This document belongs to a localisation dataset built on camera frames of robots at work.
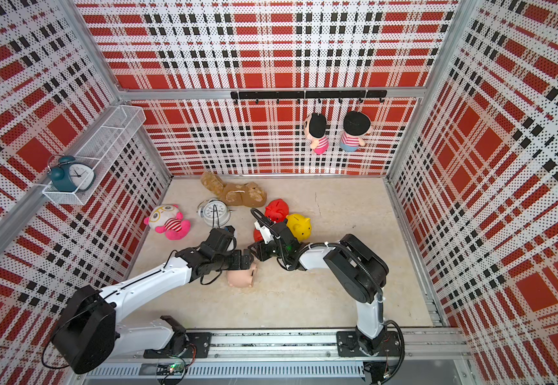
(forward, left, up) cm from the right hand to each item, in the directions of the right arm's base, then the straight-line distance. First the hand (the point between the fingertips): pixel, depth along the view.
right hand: (255, 246), depth 89 cm
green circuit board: (-38, +22, -4) cm, 44 cm away
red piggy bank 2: (+15, -8, +3) cm, 17 cm away
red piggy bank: (+2, -1, +5) cm, 5 cm away
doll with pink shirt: (+42, -24, +24) cm, 54 cm away
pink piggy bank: (-12, +4, -1) cm, 13 cm away
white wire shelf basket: (+21, +49, +30) cm, 61 cm away
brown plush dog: (+23, +4, +3) cm, 24 cm away
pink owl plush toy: (+12, +37, +1) cm, 39 cm away
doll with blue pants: (+38, -40, +27) cm, 61 cm away
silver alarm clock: (+17, +19, -1) cm, 26 cm away
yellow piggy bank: (+7, -18, +1) cm, 19 cm away
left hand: (-5, +3, 0) cm, 6 cm away
